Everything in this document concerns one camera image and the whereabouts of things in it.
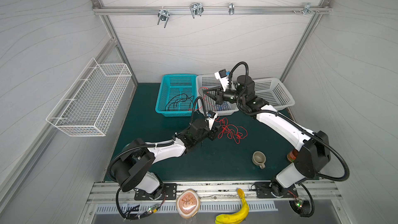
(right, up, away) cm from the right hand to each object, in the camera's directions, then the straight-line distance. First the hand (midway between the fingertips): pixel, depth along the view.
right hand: (206, 87), depth 71 cm
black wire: (-18, -6, +36) cm, 41 cm away
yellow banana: (+12, -54, -9) cm, 56 cm away
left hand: (+8, -18, +12) cm, 23 cm away
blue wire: (+12, -10, +22) cm, 27 cm away
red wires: (+16, -25, +21) cm, 37 cm away
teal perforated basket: (-25, +5, +47) cm, 54 cm away
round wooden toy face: (-8, -52, -3) cm, 53 cm away
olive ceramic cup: (+29, -38, +12) cm, 50 cm away
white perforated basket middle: (+1, +7, +44) cm, 44 cm away
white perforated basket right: (+51, 0, +42) cm, 67 cm away
